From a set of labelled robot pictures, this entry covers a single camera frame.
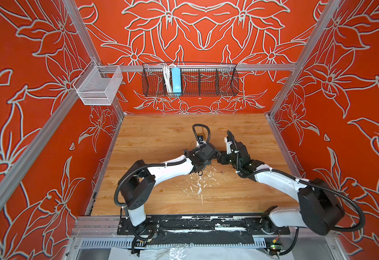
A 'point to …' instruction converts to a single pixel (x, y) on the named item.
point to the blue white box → (176, 81)
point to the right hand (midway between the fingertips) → (217, 151)
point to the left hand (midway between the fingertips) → (205, 153)
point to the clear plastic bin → (98, 84)
